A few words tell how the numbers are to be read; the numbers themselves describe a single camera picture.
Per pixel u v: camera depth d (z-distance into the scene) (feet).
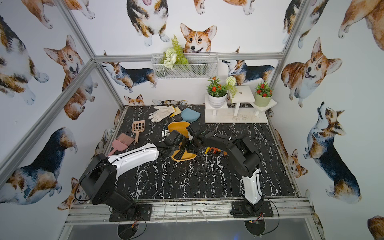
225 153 3.03
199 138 2.31
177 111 3.86
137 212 2.37
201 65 3.04
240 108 3.53
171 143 2.22
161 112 3.79
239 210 2.40
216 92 2.89
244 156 1.69
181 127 3.15
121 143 3.27
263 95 3.03
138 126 3.60
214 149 3.04
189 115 3.75
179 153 2.96
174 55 2.56
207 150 3.14
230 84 2.95
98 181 1.44
